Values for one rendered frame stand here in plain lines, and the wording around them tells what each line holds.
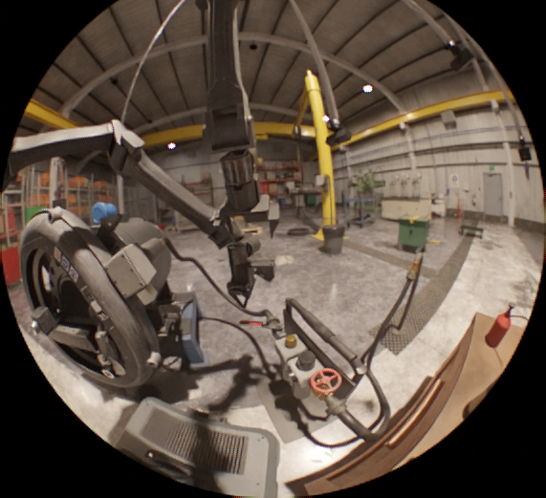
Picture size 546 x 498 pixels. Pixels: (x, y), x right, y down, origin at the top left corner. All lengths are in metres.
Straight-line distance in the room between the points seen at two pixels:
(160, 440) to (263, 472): 0.32
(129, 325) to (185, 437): 0.42
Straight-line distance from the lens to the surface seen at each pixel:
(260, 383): 0.99
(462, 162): 10.20
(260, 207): 0.32
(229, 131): 0.27
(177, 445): 0.72
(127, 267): 0.43
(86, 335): 0.66
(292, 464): 0.90
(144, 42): 8.87
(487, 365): 0.71
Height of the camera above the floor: 0.90
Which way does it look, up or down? 9 degrees down
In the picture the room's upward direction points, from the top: 4 degrees counter-clockwise
